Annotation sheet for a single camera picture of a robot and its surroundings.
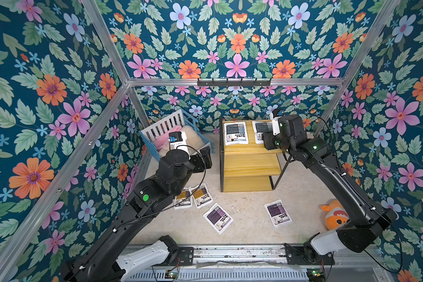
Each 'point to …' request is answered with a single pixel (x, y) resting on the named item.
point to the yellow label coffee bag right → (200, 195)
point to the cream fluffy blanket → (193, 139)
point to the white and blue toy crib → (170, 122)
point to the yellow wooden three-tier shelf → (245, 164)
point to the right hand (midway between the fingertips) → (268, 133)
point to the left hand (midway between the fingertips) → (202, 150)
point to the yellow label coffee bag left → (184, 200)
